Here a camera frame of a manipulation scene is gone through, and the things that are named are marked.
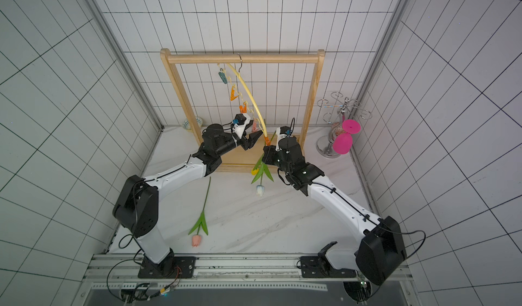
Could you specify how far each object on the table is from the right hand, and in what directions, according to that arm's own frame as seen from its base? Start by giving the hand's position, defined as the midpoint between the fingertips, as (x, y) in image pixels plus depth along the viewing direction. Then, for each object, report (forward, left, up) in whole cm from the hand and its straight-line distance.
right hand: (255, 149), depth 77 cm
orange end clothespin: (+2, -5, +2) cm, 6 cm away
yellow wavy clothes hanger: (+2, -3, +9) cm, 10 cm away
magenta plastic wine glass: (+19, -41, -16) cm, 49 cm away
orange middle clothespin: (+15, +6, +7) cm, 17 cm away
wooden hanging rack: (+12, +6, -24) cm, 28 cm away
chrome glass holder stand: (+24, -36, -26) cm, 51 cm away
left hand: (+8, 0, +3) cm, 9 cm away
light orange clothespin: (+22, +11, +9) cm, 26 cm away
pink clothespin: (+8, +1, +4) cm, 9 cm away
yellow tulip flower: (0, +1, -17) cm, 17 cm away
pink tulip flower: (-29, +22, -23) cm, 43 cm away
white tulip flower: (-13, -3, -7) cm, 15 cm away
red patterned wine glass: (+22, -39, -11) cm, 46 cm away
